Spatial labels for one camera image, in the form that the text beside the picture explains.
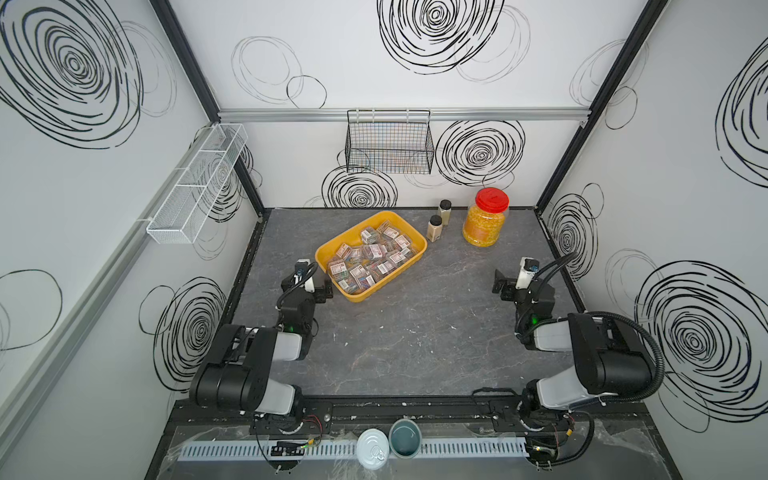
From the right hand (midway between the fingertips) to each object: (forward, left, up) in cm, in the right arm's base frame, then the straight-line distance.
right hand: (515, 272), depth 91 cm
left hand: (-3, +63, +3) cm, 63 cm away
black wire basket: (+59, +41, +8) cm, 72 cm away
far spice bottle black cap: (+28, +19, 0) cm, 34 cm away
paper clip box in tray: (+16, +47, -3) cm, 49 cm away
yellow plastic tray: (+8, +48, -3) cm, 49 cm away
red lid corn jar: (+19, +7, +2) cm, 20 cm away
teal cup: (-43, +34, -8) cm, 55 cm away
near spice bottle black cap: (+19, +24, -2) cm, 30 cm away
